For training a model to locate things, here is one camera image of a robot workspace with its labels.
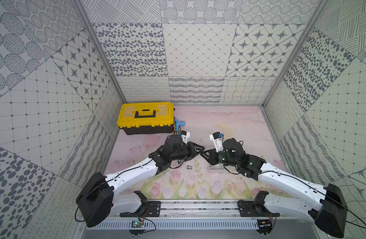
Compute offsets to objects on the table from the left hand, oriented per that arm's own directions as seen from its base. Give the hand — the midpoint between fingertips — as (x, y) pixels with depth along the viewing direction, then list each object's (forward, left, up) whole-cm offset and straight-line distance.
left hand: (205, 146), depth 72 cm
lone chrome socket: (-2, +8, -21) cm, 22 cm away
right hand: (-2, +1, -5) cm, 5 cm away
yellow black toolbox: (+23, +42, -7) cm, 48 cm away
